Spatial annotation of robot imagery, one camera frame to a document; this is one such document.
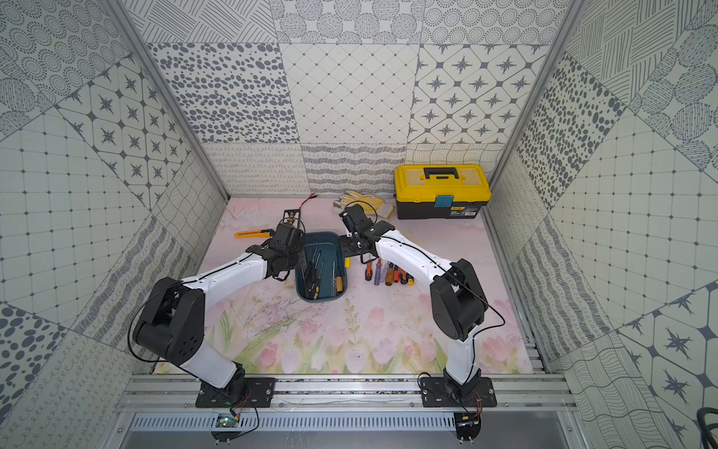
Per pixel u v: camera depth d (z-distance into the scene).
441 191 1.04
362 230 0.67
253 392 0.73
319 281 0.93
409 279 0.94
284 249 0.72
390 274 0.96
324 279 0.93
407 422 0.70
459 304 0.49
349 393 0.75
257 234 1.08
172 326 0.45
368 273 0.96
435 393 0.73
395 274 0.95
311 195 1.23
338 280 0.93
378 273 0.98
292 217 1.14
